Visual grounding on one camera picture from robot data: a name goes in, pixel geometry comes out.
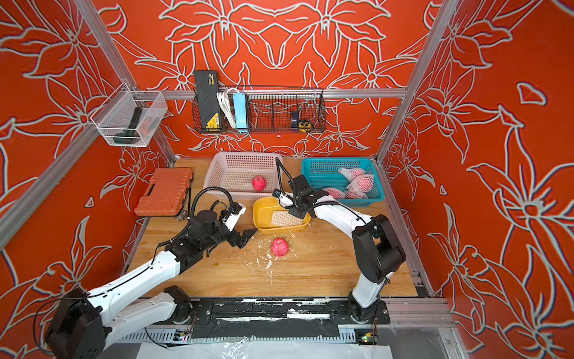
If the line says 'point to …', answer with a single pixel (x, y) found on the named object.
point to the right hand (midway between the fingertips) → (291, 201)
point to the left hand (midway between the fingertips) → (248, 220)
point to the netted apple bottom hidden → (354, 194)
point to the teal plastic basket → (323, 173)
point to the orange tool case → (167, 192)
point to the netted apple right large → (363, 183)
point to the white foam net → (285, 218)
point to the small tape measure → (304, 126)
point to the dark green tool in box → (131, 132)
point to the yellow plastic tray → (270, 216)
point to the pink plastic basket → (247, 175)
